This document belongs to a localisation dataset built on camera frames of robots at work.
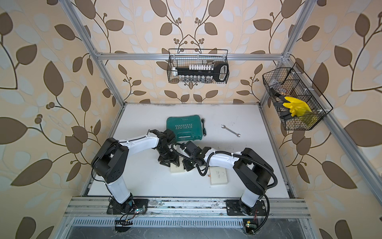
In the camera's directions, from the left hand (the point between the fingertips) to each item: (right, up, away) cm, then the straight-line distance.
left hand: (174, 163), depth 86 cm
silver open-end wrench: (+33, +20, +20) cm, 43 cm away
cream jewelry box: (0, -3, -1) cm, 3 cm away
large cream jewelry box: (+25, -6, -4) cm, 26 cm away
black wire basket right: (+66, +48, 0) cm, 82 cm away
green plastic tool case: (+5, +20, +14) cm, 25 cm away
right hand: (+7, -1, +2) cm, 7 cm away
